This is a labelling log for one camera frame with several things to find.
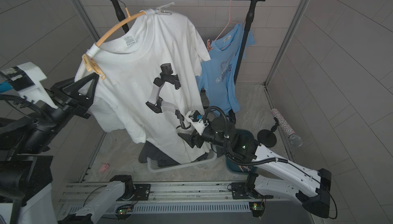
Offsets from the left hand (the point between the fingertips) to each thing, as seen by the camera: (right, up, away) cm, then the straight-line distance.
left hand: (98, 75), depth 36 cm
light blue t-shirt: (+33, +6, +44) cm, 55 cm away
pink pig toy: (-25, -42, +40) cm, 63 cm away
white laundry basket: (+1, -38, +36) cm, 52 cm away
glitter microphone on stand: (+61, -28, +47) cm, 82 cm away
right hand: (+18, -18, +24) cm, 35 cm away
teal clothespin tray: (+45, -42, +41) cm, 74 cm away
